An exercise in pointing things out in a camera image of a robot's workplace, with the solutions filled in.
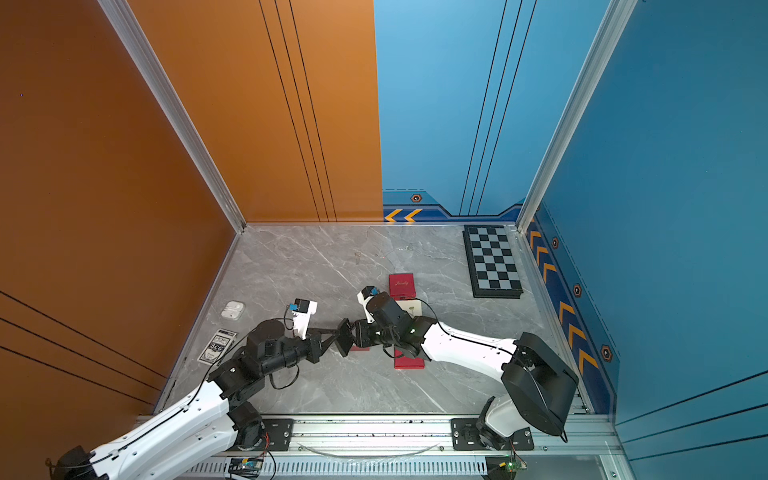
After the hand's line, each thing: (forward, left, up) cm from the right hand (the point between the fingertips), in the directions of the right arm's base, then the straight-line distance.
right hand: (352, 332), depth 79 cm
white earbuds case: (+12, +41, -10) cm, 44 cm away
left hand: (-1, +2, +3) cm, 4 cm away
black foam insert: (-2, +1, +2) cm, 3 cm away
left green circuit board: (-28, +25, -14) cm, 40 cm away
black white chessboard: (+28, -45, -8) cm, 54 cm away
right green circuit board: (-28, -37, -13) cm, 48 cm away
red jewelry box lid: (+21, -13, -9) cm, 26 cm away
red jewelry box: (-4, -14, -9) cm, 17 cm away
